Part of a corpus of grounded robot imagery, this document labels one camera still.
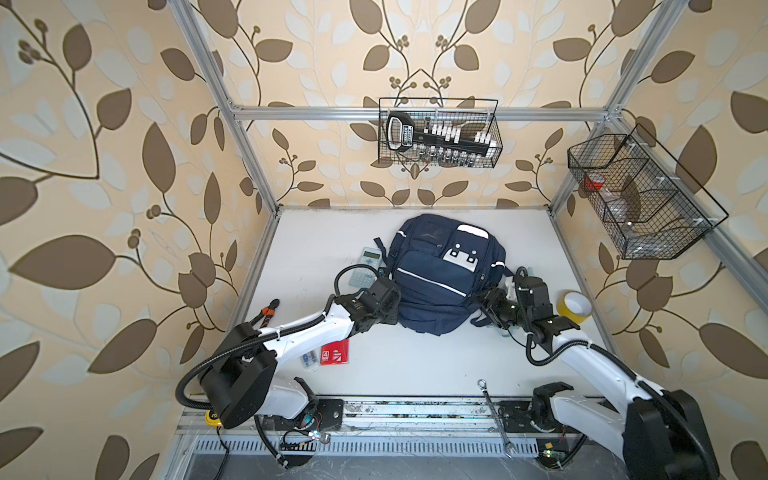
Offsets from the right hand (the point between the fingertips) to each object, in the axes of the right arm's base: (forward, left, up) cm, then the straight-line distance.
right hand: (474, 300), depth 85 cm
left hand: (0, +24, 0) cm, 24 cm away
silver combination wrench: (-20, 0, -9) cm, 22 cm away
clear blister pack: (-12, +48, -9) cm, 50 cm away
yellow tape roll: (-2, -28, -6) cm, 29 cm away
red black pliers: (+2, +62, -7) cm, 63 cm away
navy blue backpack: (+14, +8, -3) cm, 16 cm away
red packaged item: (-11, +41, -8) cm, 44 cm away
